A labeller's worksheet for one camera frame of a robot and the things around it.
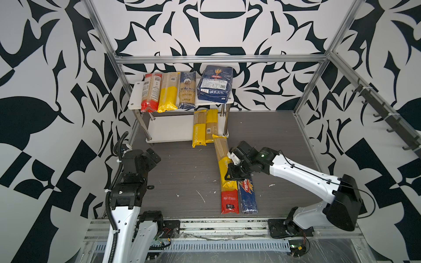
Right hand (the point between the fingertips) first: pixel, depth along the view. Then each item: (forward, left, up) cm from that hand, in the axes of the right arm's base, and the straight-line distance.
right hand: (224, 176), depth 75 cm
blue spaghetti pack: (-9, -12, -11) cm, 19 cm away
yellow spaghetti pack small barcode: (+37, +5, -5) cm, 38 cm away
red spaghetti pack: (-6, -3, -12) cm, 14 cm away
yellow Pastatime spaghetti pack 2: (+7, 0, +1) cm, 7 cm away
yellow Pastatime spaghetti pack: (+32, +13, -5) cm, 35 cm away
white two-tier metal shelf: (+38, +28, -8) cm, 48 cm away
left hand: (+6, +35, +10) cm, 37 cm away
